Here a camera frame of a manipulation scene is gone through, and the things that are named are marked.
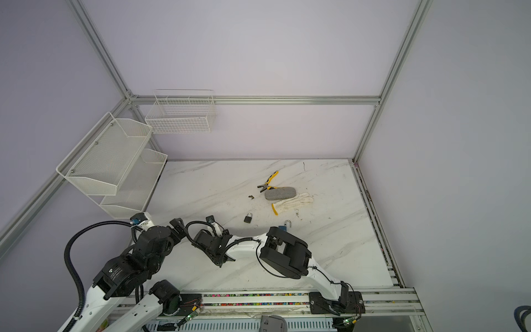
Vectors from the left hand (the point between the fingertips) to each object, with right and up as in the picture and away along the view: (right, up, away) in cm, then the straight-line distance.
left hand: (172, 228), depth 71 cm
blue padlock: (+41, -5, +23) cm, 47 cm away
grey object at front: (+35, -32, -2) cm, 48 cm away
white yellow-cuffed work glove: (+39, +4, +30) cm, 49 cm away
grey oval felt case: (+39, +10, +31) cm, 51 cm away
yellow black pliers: (+32, +13, +37) cm, 51 cm away
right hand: (+8, -9, +19) cm, 23 cm away
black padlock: (+24, -1, +26) cm, 35 cm away
